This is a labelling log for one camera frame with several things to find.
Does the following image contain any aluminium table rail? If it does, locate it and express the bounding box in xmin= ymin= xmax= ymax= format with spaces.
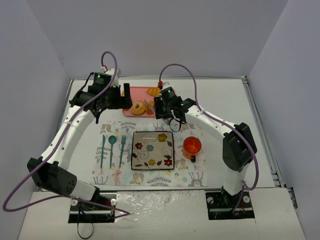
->
xmin=241 ymin=76 xmax=298 ymax=211

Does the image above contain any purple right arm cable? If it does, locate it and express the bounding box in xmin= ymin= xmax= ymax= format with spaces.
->
xmin=158 ymin=63 xmax=260 ymax=216

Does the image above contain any square floral ceramic plate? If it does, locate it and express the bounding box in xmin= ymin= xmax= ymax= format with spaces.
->
xmin=131 ymin=131 xmax=175 ymax=171

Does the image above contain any teal plastic knife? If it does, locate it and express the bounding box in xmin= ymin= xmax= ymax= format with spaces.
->
xmin=100 ymin=135 xmax=106 ymax=170

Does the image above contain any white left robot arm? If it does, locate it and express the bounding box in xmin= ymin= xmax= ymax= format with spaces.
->
xmin=27 ymin=68 xmax=132 ymax=203

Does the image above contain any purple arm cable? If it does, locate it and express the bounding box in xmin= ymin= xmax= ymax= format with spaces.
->
xmin=158 ymin=63 xmax=260 ymax=216
xmin=2 ymin=51 xmax=131 ymax=217

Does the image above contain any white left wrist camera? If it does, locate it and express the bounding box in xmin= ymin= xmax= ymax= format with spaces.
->
xmin=100 ymin=66 xmax=121 ymax=87

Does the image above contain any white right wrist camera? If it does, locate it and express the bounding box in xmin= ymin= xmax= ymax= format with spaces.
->
xmin=157 ymin=80 xmax=171 ymax=91

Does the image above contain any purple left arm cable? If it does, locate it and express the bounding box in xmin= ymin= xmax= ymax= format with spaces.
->
xmin=2 ymin=51 xmax=131 ymax=217

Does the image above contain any sesame bread roll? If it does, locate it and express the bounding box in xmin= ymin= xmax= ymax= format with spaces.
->
xmin=144 ymin=100 xmax=155 ymax=115

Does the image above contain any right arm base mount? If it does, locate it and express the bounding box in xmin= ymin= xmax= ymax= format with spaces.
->
xmin=205 ymin=188 xmax=255 ymax=220

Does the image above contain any sugared ring donut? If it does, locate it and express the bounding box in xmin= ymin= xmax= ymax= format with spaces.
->
xmin=130 ymin=100 xmax=146 ymax=116

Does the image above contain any long croissant bread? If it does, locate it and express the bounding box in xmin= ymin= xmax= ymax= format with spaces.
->
xmin=146 ymin=87 xmax=162 ymax=98

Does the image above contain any orange mug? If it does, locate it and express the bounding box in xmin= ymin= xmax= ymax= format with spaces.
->
xmin=182 ymin=136 xmax=202 ymax=163

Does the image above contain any teal plastic spoon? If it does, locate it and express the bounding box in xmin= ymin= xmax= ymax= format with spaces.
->
xmin=108 ymin=135 xmax=117 ymax=168

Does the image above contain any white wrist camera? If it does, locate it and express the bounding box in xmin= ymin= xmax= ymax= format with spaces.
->
xmin=100 ymin=66 xmax=121 ymax=87
xmin=157 ymin=80 xmax=171 ymax=91

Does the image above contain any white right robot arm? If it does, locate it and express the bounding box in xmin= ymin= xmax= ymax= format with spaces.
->
xmin=154 ymin=87 xmax=257 ymax=196

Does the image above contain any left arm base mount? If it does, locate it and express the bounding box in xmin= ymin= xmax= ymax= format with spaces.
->
xmin=68 ymin=199 xmax=115 ymax=224

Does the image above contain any teal plastic fork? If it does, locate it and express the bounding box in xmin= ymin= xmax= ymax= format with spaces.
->
xmin=118 ymin=135 xmax=126 ymax=168

